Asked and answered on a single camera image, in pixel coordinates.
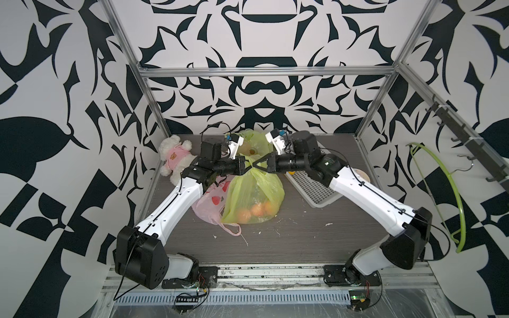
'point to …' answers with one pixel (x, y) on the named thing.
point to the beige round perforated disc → (362, 175)
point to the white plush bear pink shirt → (176, 156)
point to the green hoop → (452, 232)
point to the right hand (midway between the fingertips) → (253, 162)
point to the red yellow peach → (267, 208)
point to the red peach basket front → (258, 211)
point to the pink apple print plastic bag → (209, 205)
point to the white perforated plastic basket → (317, 194)
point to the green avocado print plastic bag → (256, 146)
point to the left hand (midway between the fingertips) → (252, 159)
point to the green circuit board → (358, 300)
